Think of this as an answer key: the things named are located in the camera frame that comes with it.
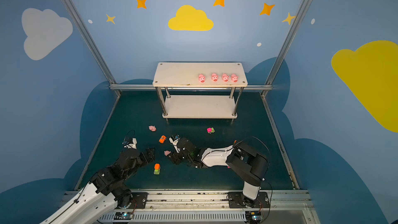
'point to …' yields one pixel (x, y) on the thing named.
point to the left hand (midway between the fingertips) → (151, 152)
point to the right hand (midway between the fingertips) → (171, 152)
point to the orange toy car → (162, 139)
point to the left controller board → (123, 215)
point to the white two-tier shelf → (186, 74)
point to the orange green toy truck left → (157, 169)
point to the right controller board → (253, 217)
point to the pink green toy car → (210, 130)
